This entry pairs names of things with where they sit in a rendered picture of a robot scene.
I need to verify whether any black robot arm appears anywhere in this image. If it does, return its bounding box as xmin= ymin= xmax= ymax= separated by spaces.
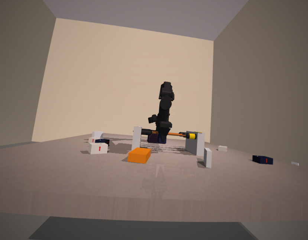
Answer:
xmin=148 ymin=81 xmax=174 ymax=124

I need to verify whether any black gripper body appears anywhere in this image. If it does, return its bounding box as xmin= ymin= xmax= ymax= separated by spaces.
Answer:
xmin=156 ymin=111 xmax=172 ymax=128

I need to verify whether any orange rectangular bar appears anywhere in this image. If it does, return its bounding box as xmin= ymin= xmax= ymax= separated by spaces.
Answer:
xmin=127 ymin=147 xmax=151 ymax=164

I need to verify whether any white square block with hole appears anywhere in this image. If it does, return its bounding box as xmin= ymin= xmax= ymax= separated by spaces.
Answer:
xmin=88 ymin=137 xmax=100 ymax=143

